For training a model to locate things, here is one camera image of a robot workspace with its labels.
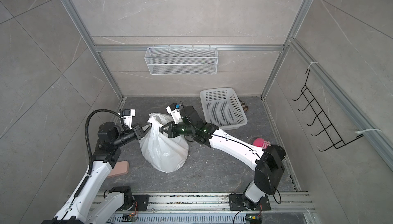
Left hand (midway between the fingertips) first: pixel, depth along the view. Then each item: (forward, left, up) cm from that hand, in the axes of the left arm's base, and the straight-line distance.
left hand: (154, 123), depth 72 cm
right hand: (-3, -5, 0) cm, 6 cm away
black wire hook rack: (-10, -78, +3) cm, 79 cm away
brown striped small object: (+28, -56, -24) cm, 67 cm away
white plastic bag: (-11, -4, -10) cm, 16 cm away
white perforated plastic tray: (+30, -40, -26) cm, 56 cm away
